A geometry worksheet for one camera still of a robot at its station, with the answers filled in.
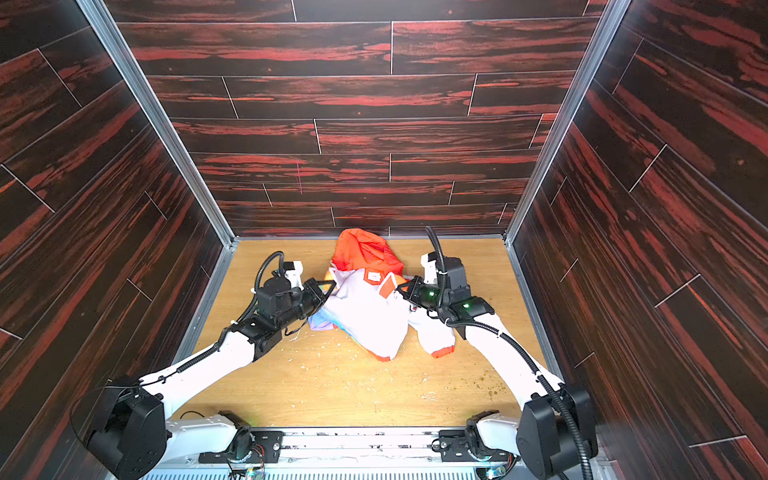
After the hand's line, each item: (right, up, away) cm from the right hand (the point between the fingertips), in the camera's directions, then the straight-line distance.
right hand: (402, 284), depth 81 cm
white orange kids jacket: (-11, -7, +22) cm, 26 cm away
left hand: (-17, 0, -2) cm, 17 cm away
